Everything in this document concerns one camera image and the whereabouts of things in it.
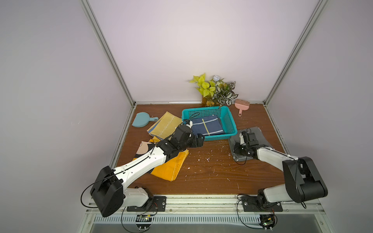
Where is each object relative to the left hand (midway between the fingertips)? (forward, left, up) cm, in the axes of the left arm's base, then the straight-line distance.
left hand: (201, 137), depth 78 cm
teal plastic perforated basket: (+17, -21, -12) cm, 29 cm away
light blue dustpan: (+27, +45, -19) cm, 56 cm away
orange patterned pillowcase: (-13, +19, -17) cm, 29 cm away
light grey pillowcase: (+7, -24, -14) cm, 29 cm away
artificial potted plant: (+29, -10, +8) cm, 32 cm away
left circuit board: (-36, +30, -22) cm, 52 cm away
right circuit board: (-35, -32, -20) cm, 52 cm away
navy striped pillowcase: (+20, -6, -17) cm, 27 cm away
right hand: (+3, -23, -17) cm, 29 cm away
